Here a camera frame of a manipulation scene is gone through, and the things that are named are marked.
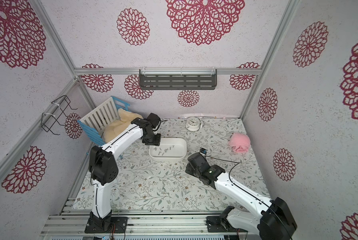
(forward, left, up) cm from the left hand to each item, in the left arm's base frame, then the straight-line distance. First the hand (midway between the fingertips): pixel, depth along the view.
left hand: (156, 143), depth 92 cm
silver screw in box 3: (+4, -1, -12) cm, 12 cm away
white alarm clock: (+24, -25, -9) cm, 36 cm away
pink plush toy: (+3, -53, -4) cm, 53 cm away
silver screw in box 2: (+3, -5, -12) cm, 13 cm away
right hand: (-16, -21, -1) cm, 26 cm away
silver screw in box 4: (-1, 0, -11) cm, 11 cm away
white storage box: (+3, -8, -12) cm, 15 cm away
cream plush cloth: (+19, +32, -7) cm, 38 cm away
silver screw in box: (+4, -8, -11) cm, 15 cm away
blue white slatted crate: (+16, +43, +2) cm, 46 cm away
